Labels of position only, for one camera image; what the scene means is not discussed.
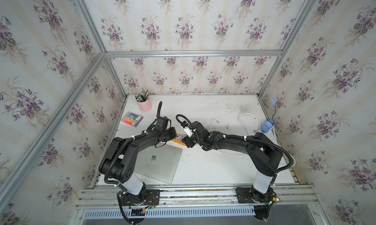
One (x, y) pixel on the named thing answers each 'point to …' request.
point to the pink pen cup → (145, 106)
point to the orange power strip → (177, 142)
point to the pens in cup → (143, 96)
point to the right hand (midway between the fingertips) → (187, 136)
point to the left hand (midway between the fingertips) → (177, 134)
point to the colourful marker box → (132, 119)
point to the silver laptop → (158, 163)
